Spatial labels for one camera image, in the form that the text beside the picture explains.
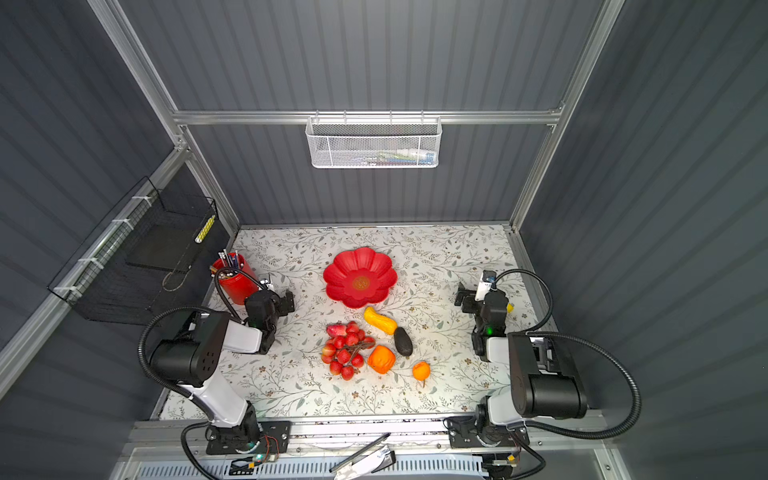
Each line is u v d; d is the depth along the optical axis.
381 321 0.91
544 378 0.46
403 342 0.86
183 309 0.49
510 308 0.70
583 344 0.44
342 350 0.83
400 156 0.93
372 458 0.70
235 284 0.89
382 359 0.81
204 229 0.81
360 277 1.05
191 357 0.48
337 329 0.87
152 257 0.74
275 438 0.72
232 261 0.94
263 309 0.75
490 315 0.69
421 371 0.81
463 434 0.74
